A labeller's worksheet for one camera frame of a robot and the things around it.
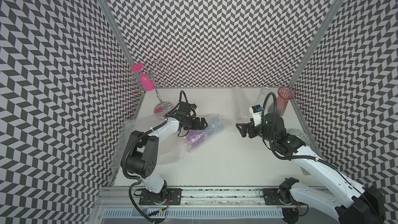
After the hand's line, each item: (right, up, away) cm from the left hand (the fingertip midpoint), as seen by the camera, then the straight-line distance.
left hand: (200, 126), depth 91 cm
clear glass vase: (+38, +19, +2) cm, 43 cm away
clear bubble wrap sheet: (-16, -11, -4) cm, 20 cm away
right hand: (+23, +3, -13) cm, 26 cm away
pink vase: (+50, +19, +1) cm, 54 cm away
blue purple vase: (-3, -6, -8) cm, 10 cm away
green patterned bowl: (+60, -6, -2) cm, 60 cm away
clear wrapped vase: (+28, +14, +15) cm, 35 cm away
